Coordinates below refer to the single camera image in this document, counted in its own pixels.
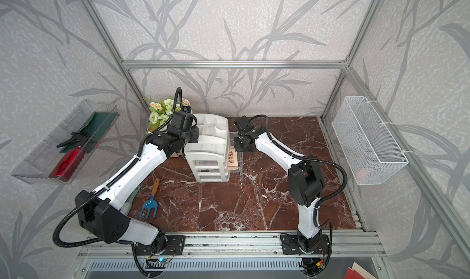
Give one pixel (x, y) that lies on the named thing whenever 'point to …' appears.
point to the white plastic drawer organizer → (210, 157)
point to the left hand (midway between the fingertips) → (192, 130)
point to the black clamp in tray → (78, 139)
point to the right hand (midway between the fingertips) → (238, 145)
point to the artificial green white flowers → (160, 112)
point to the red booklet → (358, 271)
